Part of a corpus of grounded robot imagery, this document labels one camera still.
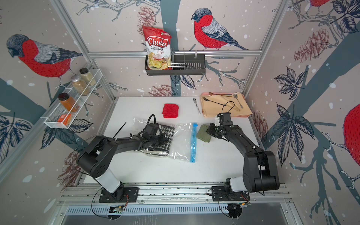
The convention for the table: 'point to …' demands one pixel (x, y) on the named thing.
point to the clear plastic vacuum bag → (181, 140)
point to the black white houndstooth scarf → (163, 147)
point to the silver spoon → (235, 95)
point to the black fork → (206, 99)
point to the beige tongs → (230, 104)
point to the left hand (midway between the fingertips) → (170, 138)
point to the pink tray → (207, 93)
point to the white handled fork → (194, 101)
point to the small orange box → (64, 118)
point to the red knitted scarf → (170, 110)
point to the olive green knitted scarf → (202, 134)
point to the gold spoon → (212, 94)
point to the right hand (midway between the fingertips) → (206, 129)
